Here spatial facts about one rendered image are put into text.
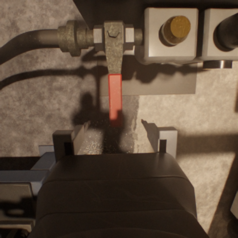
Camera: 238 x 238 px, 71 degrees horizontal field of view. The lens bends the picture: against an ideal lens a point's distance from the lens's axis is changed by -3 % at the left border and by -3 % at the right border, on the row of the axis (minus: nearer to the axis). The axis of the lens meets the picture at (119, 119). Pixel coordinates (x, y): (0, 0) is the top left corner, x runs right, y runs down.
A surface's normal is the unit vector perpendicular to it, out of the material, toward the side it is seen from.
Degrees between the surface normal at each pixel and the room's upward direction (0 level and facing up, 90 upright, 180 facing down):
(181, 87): 0
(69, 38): 9
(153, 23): 0
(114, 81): 0
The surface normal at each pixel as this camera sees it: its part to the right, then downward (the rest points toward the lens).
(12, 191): 0.02, 0.25
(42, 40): 0.01, 0.49
